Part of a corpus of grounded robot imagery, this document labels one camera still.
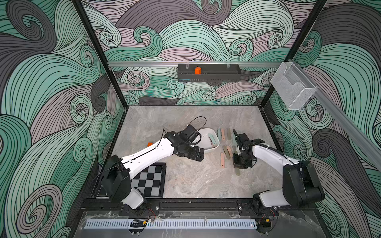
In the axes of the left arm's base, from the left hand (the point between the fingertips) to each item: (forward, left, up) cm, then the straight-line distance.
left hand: (197, 154), depth 77 cm
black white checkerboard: (-11, +24, -10) cm, 28 cm away
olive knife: (+9, -20, -14) cm, 26 cm away
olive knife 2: (-4, -24, -13) cm, 27 cm away
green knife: (+23, -18, -15) cm, 33 cm away
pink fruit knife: (+10, -22, -14) cm, 28 cm away
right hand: (-1, -25, -13) cm, 28 cm away
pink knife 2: (+4, -17, -14) cm, 22 cm away
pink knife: (+24, -20, -14) cm, 35 cm away
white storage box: (+18, -10, -14) cm, 25 cm away
